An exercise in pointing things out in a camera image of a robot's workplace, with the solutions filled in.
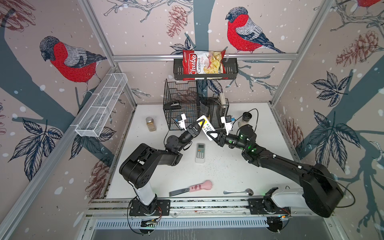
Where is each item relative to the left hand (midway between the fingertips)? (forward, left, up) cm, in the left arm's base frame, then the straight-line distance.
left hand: (204, 123), depth 72 cm
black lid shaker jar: (+18, -30, -18) cm, 39 cm away
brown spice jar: (+16, +35, -22) cm, 44 cm away
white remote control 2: (-1, -1, -2) cm, 2 cm away
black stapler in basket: (+19, +19, -7) cm, 28 cm away
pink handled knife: (-22, -2, -28) cm, 35 cm away
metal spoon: (-24, -24, -30) cm, 46 cm away
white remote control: (+1, +1, -29) cm, 29 cm away
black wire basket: (+46, +16, -28) cm, 56 cm away
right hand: (-4, 0, -6) cm, 7 cm away
